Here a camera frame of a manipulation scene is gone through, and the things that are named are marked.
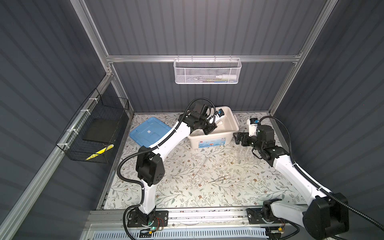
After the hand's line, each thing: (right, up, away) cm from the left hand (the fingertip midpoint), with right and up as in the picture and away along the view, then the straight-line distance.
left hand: (214, 123), depth 85 cm
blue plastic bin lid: (-44, -6, +24) cm, 51 cm away
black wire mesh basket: (-64, +9, -4) cm, 64 cm away
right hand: (+16, -6, -2) cm, 17 cm away
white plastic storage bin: (+12, -5, +23) cm, 27 cm away
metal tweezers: (+5, -32, +2) cm, 33 cm away
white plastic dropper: (+3, 0, -2) cm, 4 cm away
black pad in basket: (-58, -4, -11) cm, 59 cm away
